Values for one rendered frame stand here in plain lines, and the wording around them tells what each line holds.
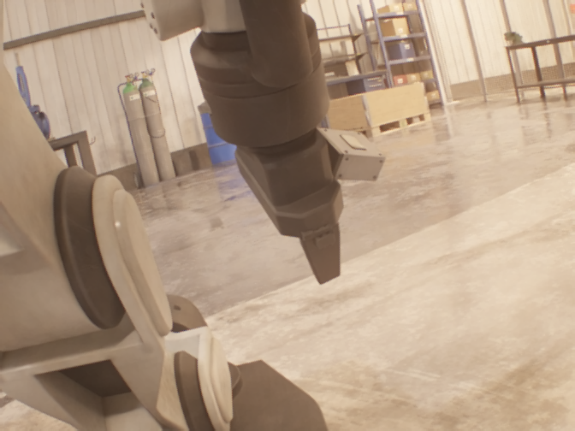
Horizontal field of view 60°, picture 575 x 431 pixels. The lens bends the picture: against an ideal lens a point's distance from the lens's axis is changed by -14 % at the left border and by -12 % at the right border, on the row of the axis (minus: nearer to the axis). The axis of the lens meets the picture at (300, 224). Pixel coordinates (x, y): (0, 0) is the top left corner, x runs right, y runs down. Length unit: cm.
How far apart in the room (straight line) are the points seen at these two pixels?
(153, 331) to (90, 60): 798
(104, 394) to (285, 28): 51
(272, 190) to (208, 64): 11
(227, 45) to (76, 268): 20
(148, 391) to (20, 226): 25
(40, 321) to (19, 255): 8
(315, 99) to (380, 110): 668
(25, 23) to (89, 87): 144
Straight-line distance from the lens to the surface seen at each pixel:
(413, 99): 755
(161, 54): 866
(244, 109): 36
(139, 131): 777
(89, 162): 496
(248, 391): 100
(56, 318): 45
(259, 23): 31
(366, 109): 689
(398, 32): 1020
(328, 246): 44
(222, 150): 792
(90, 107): 832
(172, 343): 85
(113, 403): 70
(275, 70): 32
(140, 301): 46
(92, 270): 43
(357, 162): 44
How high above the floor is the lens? 63
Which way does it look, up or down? 12 degrees down
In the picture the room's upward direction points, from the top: 13 degrees counter-clockwise
